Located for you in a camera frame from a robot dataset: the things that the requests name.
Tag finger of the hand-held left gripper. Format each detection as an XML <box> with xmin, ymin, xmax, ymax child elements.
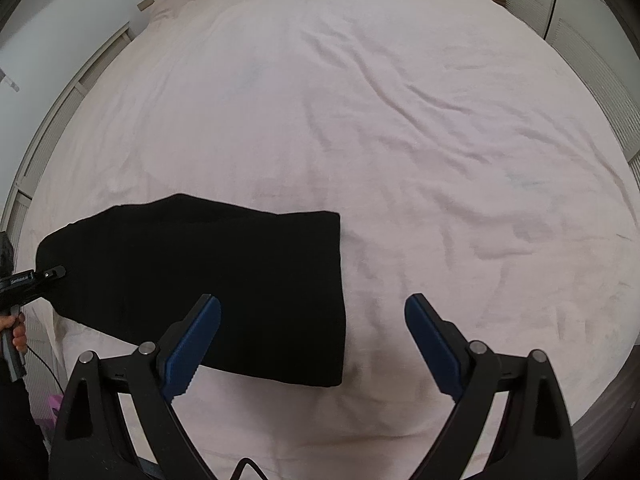
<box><xmin>27</xmin><ymin>265</ymin><xmax>67</xmax><ymax>297</ymax></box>

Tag pink cloth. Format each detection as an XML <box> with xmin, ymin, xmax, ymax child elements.
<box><xmin>42</xmin><ymin>394</ymin><xmax>66</xmax><ymax>423</ymax></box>

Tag person's dark clothing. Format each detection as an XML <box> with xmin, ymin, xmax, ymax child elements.
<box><xmin>0</xmin><ymin>360</ymin><xmax>53</xmax><ymax>480</ymax></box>

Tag white louvered cabinet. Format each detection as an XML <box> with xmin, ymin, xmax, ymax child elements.
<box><xmin>0</xmin><ymin>20</ymin><xmax>136</xmax><ymax>281</ymax></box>

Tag black pants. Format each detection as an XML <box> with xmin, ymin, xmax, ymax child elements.
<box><xmin>35</xmin><ymin>192</ymin><xmax>347</xmax><ymax>388</ymax></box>

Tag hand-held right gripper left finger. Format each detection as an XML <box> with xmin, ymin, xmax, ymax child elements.
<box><xmin>48</xmin><ymin>294</ymin><xmax>222</xmax><ymax>480</ymax></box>

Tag bed with pink sheet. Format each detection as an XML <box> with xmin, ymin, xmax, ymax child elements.
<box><xmin>17</xmin><ymin>0</ymin><xmax>640</xmax><ymax>480</ymax></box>

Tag black cable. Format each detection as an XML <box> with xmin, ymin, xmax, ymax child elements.
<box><xmin>232</xmin><ymin>457</ymin><xmax>273</xmax><ymax>480</ymax></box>
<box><xmin>24</xmin><ymin>342</ymin><xmax>68</xmax><ymax>401</ymax></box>

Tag person's left hand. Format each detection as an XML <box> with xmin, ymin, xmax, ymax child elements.
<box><xmin>0</xmin><ymin>312</ymin><xmax>28</xmax><ymax>355</ymax></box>

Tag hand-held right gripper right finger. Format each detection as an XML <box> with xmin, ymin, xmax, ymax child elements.
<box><xmin>405</xmin><ymin>293</ymin><xmax>578</xmax><ymax>480</ymax></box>

